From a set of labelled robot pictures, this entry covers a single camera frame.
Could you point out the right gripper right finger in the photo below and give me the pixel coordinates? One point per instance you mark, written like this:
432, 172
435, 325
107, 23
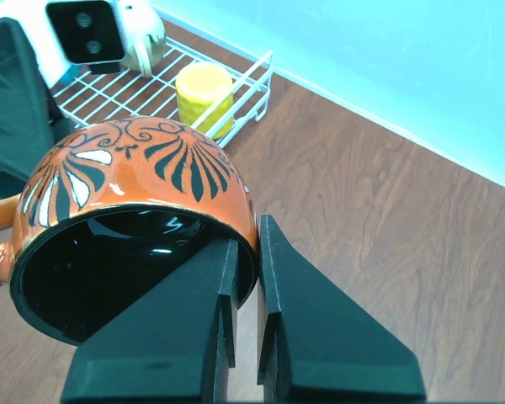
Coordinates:
316, 344

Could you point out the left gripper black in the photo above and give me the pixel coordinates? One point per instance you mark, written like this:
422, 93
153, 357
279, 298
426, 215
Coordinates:
30, 121

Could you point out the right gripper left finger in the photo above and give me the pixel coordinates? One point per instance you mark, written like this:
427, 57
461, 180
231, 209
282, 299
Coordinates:
175, 344

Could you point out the white mug blue handle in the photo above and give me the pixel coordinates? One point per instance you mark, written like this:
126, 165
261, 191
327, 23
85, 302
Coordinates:
69, 76

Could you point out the dark brown glazed mug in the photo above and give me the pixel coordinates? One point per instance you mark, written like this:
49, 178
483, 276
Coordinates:
112, 210

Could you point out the beige speckled round mug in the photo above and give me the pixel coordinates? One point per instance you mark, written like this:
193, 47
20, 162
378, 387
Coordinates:
144, 34

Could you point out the yellow enamel mug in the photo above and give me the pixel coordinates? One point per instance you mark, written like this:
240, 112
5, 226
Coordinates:
198, 86

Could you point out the white wire dish rack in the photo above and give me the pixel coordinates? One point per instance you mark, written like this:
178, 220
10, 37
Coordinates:
89, 98

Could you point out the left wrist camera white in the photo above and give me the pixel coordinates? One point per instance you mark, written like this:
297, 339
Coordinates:
64, 34

